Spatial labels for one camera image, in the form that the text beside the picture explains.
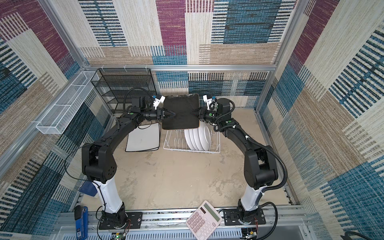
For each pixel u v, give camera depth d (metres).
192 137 0.85
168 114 0.79
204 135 0.89
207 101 0.78
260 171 0.49
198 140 0.86
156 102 0.80
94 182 0.53
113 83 1.05
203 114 0.74
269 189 0.50
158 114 0.75
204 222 0.71
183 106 0.83
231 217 0.73
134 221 0.73
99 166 0.50
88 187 0.83
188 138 0.86
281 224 0.73
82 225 0.70
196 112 0.79
